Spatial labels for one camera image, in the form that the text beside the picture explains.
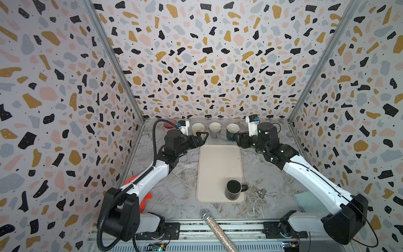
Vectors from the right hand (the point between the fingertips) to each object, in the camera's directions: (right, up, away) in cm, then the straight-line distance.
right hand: (239, 133), depth 76 cm
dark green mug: (+1, +2, +29) cm, 29 cm away
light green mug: (-23, +4, +29) cm, 37 cm away
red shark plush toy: (-48, -33, +7) cm, 58 cm away
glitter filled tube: (-16, -39, -1) cm, 42 cm away
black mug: (-2, -27, +2) cm, 27 cm away
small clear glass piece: (+14, -32, +9) cm, 36 cm away
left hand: (-17, -1, +3) cm, 17 cm away
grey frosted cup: (-11, +3, +28) cm, 31 cm away
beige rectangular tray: (-10, -19, +22) cm, 31 cm away
